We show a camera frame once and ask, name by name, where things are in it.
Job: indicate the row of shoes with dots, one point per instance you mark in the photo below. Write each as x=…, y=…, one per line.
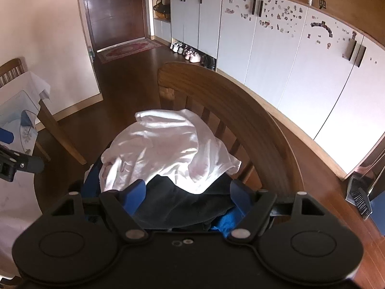
x=192, y=54

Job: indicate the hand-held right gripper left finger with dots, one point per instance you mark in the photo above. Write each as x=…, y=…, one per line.
x=137, y=194

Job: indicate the white sticker-covered cabinet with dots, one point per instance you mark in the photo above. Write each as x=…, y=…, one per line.
x=300, y=66

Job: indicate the black garment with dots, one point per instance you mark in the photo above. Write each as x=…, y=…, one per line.
x=180, y=204

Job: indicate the brown handbag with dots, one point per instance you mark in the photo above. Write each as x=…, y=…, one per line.
x=161, y=10

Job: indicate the blue floor mat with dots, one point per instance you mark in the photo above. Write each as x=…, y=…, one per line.
x=376, y=207

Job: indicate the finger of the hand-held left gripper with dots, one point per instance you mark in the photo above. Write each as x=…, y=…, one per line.
x=28, y=164

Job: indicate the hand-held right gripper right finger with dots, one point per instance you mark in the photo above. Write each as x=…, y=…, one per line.
x=240, y=194

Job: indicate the dark wooden door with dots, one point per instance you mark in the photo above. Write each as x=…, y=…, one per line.
x=114, y=12

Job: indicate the white pink-printed t-shirt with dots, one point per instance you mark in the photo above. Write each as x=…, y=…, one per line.
x=168, y=144

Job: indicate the blue garment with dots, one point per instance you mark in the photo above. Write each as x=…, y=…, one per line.
x=93, y=177

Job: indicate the blue printed table mat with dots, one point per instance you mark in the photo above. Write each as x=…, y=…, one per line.
x=15, y=105

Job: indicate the dark glossy appliance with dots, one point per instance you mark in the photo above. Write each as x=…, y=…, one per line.
x=373, y=168

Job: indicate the wooden chair with curved back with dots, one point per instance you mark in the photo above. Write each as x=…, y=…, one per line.
x=240, y=102

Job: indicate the dustpan with brush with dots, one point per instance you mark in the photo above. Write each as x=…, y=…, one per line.
x=359, y=195

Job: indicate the white tablecloth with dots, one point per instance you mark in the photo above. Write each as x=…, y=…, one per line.
x=33, y=81

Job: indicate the red patterned door rug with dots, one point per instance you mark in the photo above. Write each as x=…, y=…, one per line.
x=129, y=49

